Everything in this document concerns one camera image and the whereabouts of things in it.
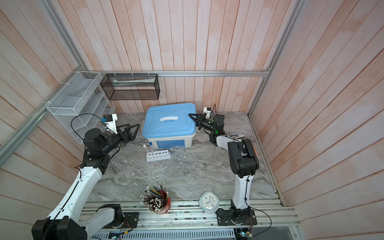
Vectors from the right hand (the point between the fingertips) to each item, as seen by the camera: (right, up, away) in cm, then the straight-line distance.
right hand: (188, 115), depth 86 cm
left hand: (-26, -7, -13) cm, 30 cm away
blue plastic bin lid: (-11, -3, +2) cm, 12 cm away
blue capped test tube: (-22, -19, +2) cm, 30 cm away
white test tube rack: (-19, -25, +7) cm, 32 cm away
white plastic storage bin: (-11, -17, +7) cm, 21 cm away
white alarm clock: (+11, -47, -10) cm, 49 cm away
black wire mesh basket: (-42, +23, +20) cm, 51 cm away
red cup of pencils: (-14, -39, -23) cm, 47 cm away
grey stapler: (+36, -13, +18) cm, 42 cm away
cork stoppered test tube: (-25, -18, -3) cm, 31 cm away
